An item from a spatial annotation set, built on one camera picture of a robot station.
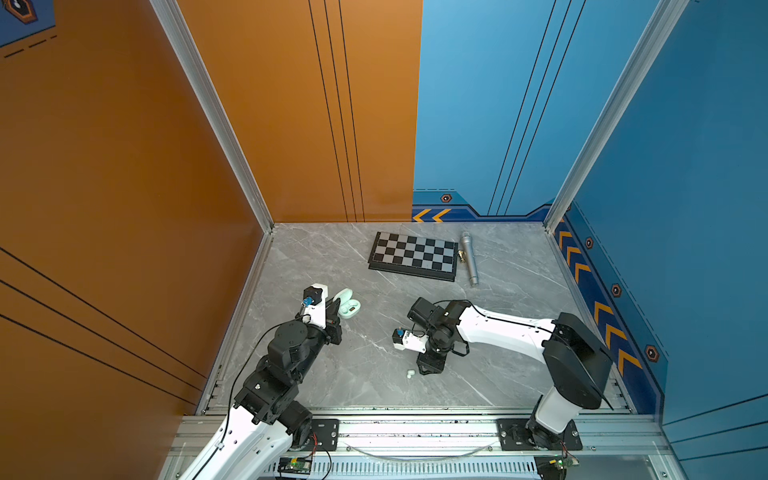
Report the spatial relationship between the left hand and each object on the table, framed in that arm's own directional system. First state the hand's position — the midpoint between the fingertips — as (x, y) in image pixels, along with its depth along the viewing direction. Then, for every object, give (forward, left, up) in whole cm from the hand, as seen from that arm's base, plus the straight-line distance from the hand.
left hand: (338, 298), depth 72 cm
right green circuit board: (-30, -54, -23) cm, 66 cm away
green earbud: (-10, -18, -23) cm, 31 cm away
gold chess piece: (+32, -39, -21) cm, 54 cm away
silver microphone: (+37, -41, -21) cm, 59 cm away
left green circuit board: (-31, +10, -26) cm, 42 cm away
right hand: (-9, -22, -21) cm, 31 cm away
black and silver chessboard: (+30, -21, -19) cm, 41 cm away
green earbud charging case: (-2, -3, -1) cm, 3 cm away
